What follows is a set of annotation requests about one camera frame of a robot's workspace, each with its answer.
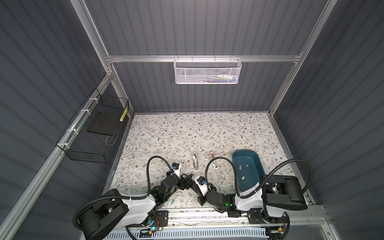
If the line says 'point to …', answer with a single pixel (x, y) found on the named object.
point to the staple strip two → (240, 167)
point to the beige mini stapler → (195, 161)
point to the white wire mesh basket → (207, 71)
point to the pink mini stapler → (215, 164)
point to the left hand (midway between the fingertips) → (185, 173)
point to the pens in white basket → (219, 78)
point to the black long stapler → (195, 186)
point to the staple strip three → (247, 165)
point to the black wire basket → (91, 135)
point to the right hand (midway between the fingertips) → (194, 188)
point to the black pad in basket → (106, 123)
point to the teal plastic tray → (249, 168)
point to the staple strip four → (243, 177)
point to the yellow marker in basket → (123, 115)
